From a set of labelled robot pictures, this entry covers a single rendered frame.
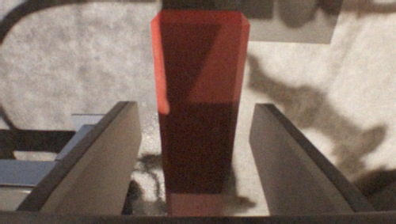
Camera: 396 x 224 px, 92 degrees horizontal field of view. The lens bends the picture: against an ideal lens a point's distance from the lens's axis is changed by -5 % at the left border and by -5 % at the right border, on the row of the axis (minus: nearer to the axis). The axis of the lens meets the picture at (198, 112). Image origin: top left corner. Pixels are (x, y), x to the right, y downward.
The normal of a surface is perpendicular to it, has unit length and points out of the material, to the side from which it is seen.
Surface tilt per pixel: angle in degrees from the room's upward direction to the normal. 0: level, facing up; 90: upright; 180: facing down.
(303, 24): 0
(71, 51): 0
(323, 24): 0
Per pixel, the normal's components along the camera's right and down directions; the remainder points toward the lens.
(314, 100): 0.01, 0.50
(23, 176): 0.03, -0.87
